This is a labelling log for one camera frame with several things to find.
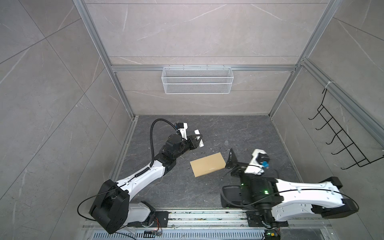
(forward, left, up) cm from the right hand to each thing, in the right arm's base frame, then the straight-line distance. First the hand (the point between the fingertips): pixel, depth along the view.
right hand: (237, 153), depth 60 cm
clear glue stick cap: (+27, -5, -33) cm, 43 cm away
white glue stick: (+17, +17, -7) cm, 25 cm away
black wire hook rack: (-2, -49, -1) cm, 49 cm away
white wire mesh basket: (+59, +16, -3) cm, 62 cm away
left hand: (+16, +14, -7) cm, 22 cm away
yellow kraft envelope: (+13, +10, -37) cm, 41 cm away
